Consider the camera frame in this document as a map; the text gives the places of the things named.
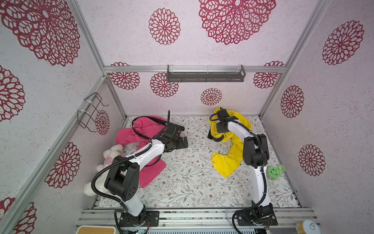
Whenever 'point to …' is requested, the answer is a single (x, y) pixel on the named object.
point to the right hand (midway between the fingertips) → (222, 125)
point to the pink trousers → (143, 129)
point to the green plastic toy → (275, 172)
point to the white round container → (307, 226)
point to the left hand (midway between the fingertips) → (181, 144)
